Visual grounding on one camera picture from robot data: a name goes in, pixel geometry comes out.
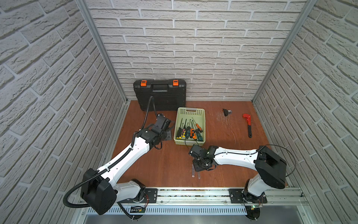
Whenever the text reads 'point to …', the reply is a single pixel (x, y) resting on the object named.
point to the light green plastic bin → (198, 115)
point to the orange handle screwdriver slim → (192, 127)
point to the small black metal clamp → (226, 112)
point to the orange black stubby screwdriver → (191, 132)
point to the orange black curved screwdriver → (198, 127)
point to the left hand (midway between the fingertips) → (170, 130)
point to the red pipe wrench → (249, 119)
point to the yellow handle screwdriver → (195, 136)
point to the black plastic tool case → (168, 94)
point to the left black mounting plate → (150, 196)
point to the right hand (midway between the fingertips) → (199, 167)
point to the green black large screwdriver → (199, 137)
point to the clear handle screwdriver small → (198, 175)
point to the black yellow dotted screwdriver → (179, 134)
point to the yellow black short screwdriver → (181, 137)
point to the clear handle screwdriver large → (193, 171)
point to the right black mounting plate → (236, 196)
